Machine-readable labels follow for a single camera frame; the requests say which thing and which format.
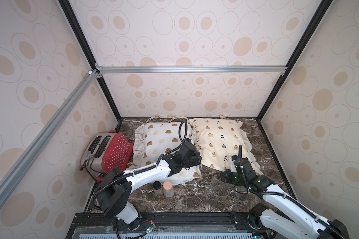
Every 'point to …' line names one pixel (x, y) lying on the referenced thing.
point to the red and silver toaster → (103, 152)
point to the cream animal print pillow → (218, 139)
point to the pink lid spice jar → (168, 190)
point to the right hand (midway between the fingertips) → (224, 173)
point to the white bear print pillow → (153, 140)
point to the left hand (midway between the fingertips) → (207, 158)
